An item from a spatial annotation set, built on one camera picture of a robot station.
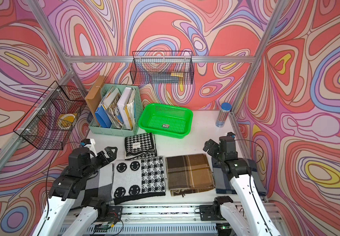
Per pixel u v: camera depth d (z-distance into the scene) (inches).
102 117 36.6
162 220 28.5
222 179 32.7
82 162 20.0
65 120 27.7
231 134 26.1
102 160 24.4
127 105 34.8
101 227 28.2
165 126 43.4
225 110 37.7
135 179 31.6
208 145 27.1
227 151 21.6
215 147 26.3
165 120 45.1
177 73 34.8
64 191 17.9
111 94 37.5
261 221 15.8
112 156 25.0
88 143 24.7
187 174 33.0
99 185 32.0
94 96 32.4
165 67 38.0
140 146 37.4
